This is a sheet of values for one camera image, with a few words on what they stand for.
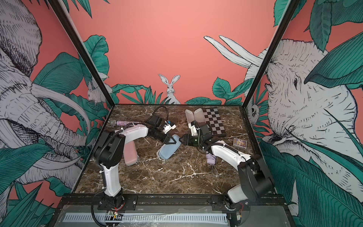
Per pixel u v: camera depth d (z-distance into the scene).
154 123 0.80
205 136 0.68
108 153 0.52
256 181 0.43
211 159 0.88
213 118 1.10
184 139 0.78
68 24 0.76
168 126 0.88
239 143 0.96
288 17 0.72
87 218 0.70
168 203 0.75
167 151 0.86
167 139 0.85
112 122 1.04
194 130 0.80
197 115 1.14
